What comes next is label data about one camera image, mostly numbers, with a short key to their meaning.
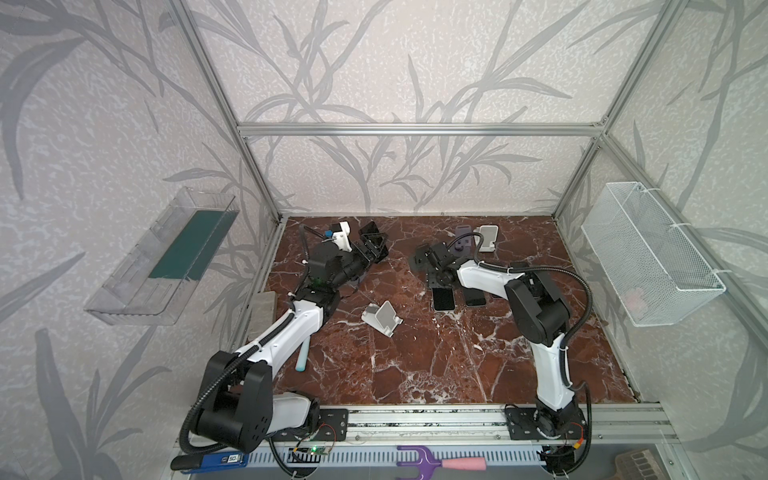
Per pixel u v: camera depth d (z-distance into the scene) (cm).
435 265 82
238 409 41
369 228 101
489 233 106
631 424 75
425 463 69
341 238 74
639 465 68
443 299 99
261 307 92
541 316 54
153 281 64
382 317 85
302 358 83
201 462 65
